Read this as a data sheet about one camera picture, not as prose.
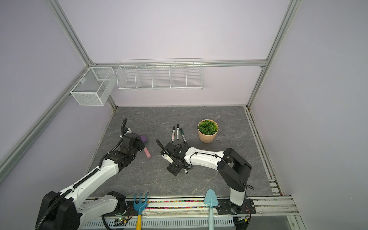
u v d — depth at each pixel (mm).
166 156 783
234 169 460
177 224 1578
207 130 913
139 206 738
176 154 665
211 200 739
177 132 1046
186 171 849
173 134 1021
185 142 967
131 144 642
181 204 761
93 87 1019
